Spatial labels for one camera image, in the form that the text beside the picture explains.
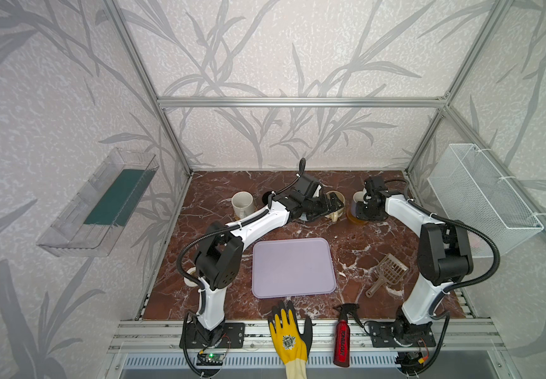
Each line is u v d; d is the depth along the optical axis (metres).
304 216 0.68
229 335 0.74
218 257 0.49
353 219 0.99
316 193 0.71
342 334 0.71
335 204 0.76
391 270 0.88
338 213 0.98
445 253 0.49
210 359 0.72
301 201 0.69
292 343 0.71
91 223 0.63
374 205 0.72
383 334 0.73
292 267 0.89
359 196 0.95
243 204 1.01
